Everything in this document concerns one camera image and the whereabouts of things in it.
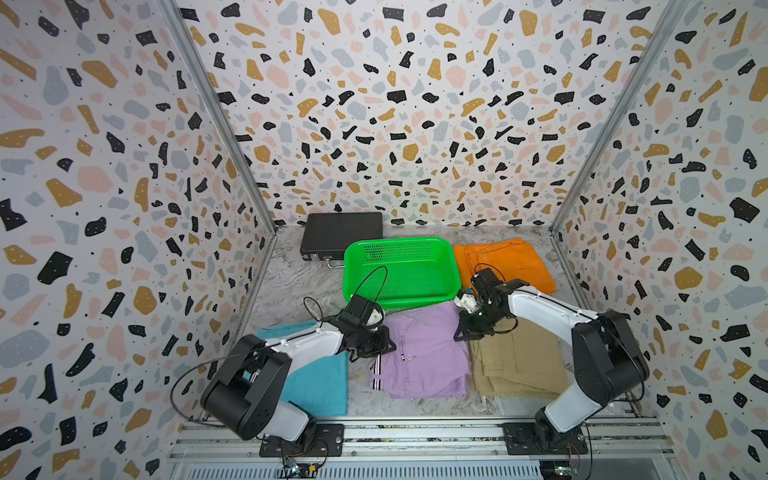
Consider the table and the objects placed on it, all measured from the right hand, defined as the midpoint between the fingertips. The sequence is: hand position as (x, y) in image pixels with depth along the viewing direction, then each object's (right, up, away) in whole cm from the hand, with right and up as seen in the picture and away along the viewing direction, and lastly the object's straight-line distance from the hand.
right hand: (457, 336), depth 87 cm
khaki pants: (+18, -6, -1) cm, 19 cm away
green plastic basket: (-16, +17, +22) cm, 33 cm away
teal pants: (-38, -13, -6) cm, 41 cm away
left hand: (-17, -3, -1) cm, 17 cm away
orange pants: (+24, +22, +25) cm, 41 cm away
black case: (-47, +32, +33) cm, 66 cm away
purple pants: (-9, -6, -4) cm, 11 cm away
